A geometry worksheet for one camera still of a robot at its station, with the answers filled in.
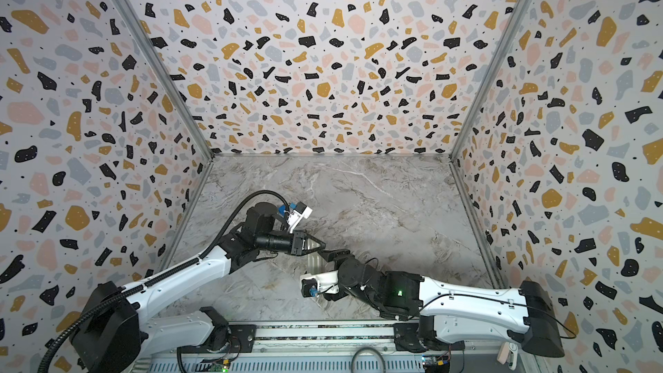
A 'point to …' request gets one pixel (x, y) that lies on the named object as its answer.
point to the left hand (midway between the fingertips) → (323, 245)
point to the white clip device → (508, 353)
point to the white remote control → (316, 264)
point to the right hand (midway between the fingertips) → (317, 257)
